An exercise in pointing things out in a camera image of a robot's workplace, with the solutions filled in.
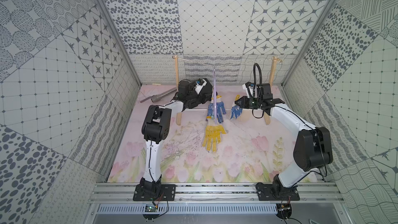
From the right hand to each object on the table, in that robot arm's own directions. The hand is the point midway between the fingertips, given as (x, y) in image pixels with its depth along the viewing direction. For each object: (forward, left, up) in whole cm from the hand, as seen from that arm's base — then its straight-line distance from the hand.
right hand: (236, 103), depth 89 cm
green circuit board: (-49, +43, -18) cm, 68 cm away
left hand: (+11, +13, -1) cm, 17 cm away
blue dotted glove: (+1, -1, -8) cm, 8 cm away
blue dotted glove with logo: (+7, +8, -13) cm, 17 cm away
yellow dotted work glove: (-13, +14, -16) cm, 25 cm away
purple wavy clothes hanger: (+4, +13, +6) cm, 15 cm away
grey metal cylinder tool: (+15, +54, -13) cm, 57 cm away
